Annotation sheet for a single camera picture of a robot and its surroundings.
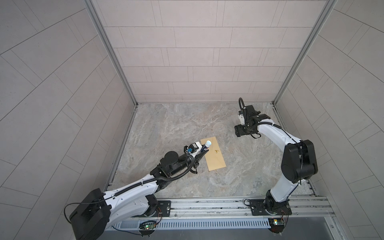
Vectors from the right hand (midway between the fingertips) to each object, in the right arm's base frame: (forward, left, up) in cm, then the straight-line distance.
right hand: (241, 130), depth 92 cm
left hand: (-18, +22, +13) cm, 32 cm away
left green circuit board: (-44, +52, -5) cm, 69 cm away
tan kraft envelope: (-13, +18, -8) cm, 24 cm away
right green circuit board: (-47, -6, -9) cm, 49 cm away
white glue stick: (-20, +24, +18) cm, 36 cm away
